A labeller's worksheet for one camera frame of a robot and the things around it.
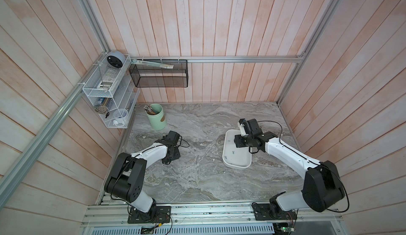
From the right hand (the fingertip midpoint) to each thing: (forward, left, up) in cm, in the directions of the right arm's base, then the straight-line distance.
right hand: (238, 138), depth 89 cm
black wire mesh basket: (+41, +50, +16) cm, 67 cm away
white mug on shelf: (+6, +66, +12) cm, 68 cm away
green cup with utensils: (+14, +50, +6) cm, 52 cm away
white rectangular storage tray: (-7, +2, -10) cm, 12 cm away
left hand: (-9, +38, -9) cm, 40 cm away
